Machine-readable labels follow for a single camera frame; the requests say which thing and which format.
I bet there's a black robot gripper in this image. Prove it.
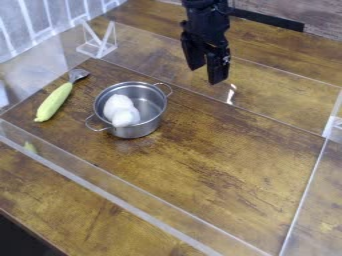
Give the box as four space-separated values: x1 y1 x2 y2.
180 5 231 85

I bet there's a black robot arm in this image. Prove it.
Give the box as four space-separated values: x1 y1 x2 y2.
180 0 231 85

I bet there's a silver metal pot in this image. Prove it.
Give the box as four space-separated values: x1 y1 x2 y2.
85 81 172 139

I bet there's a black bar at table edge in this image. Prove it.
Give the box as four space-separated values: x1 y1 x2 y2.
230 8 304 32

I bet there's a clear acrylic triangle stand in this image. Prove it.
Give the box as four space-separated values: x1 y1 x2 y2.
76 21 117 59

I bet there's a grey metal spatula head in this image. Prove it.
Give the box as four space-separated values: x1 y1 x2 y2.
68 69 89 83

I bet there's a yellow green corn cob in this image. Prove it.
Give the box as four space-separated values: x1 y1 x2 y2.
33 82 72 122

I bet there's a clear acrylic front barrier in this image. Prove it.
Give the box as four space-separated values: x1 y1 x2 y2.
0 118 271 256

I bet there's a clear acrylic barrier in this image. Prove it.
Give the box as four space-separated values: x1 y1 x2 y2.
279 90 342 256
0 118 271 256

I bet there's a clear acrylic right barrier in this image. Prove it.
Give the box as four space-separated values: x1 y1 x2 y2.
279 90 342 256

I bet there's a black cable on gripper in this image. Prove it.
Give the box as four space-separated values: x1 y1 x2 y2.
212 0 235 16

